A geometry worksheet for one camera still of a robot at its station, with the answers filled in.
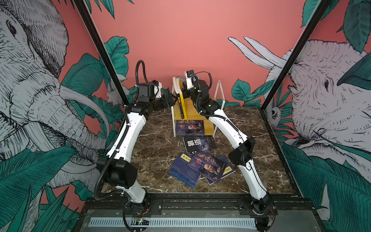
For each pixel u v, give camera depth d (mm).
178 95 716
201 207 749
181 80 749
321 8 698
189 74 670
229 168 867
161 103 681
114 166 432
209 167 852
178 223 701
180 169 859
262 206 638
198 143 978
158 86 704
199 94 609
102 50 854
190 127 1012
